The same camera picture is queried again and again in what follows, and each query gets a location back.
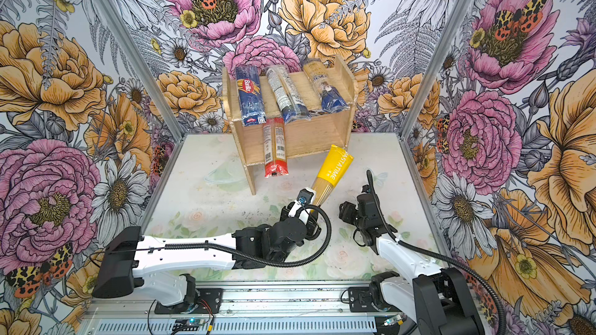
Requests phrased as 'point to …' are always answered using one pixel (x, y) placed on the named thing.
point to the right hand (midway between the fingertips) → (346, 214)
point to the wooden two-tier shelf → (314, 136)
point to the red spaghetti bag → (275, 147)
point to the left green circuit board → (190, 322)
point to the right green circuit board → (387, 322)
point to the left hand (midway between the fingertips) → (310, 207)
